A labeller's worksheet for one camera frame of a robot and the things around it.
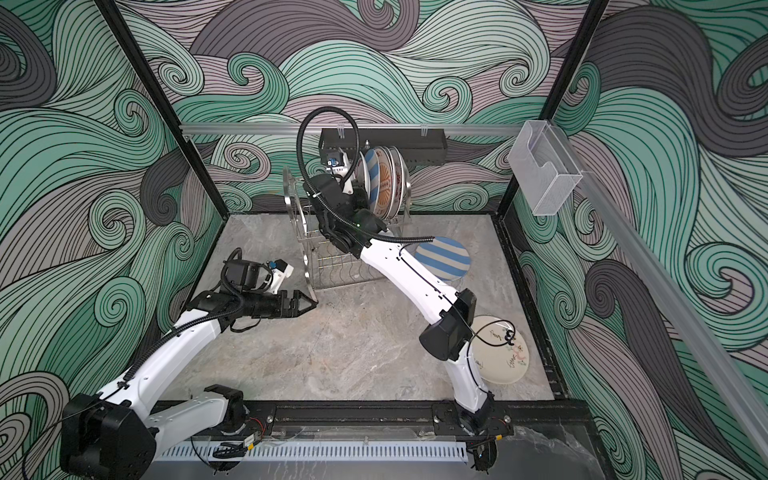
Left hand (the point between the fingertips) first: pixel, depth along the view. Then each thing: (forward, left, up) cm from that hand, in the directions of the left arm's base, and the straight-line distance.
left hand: (305, 303), depth 78 cm
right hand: (+20, -13, +25) cm, 35 cm away
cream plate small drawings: (-7, -55, -14) cm, 58 cm away
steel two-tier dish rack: (+21, -1, -13) cm, 25 cm away
